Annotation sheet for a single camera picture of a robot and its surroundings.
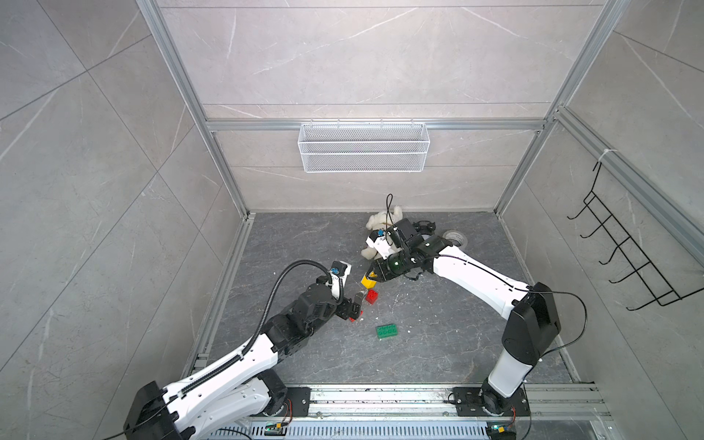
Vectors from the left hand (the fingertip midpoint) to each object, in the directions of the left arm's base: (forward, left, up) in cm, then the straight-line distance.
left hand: (353, 281), depth 75 cm
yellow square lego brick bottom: (+2, -4, -5) cm, 7 cm away
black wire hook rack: (-12, -68, +12) cm, 70 cm away
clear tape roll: (+30, -42, -18) cm, 55 cm away
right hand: (+5, -6, -5) cm, 9 cm away
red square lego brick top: (+4, -6, -17) cm, 19 cm away
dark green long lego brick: (-7, -10, -20) cm, 24 cm away
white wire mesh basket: (+51, -4, +9) cm, 52 cm away
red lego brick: (-3, 0, -20) cm, 20 cm away
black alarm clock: (+28, -27, -10) cm, 40 cm away
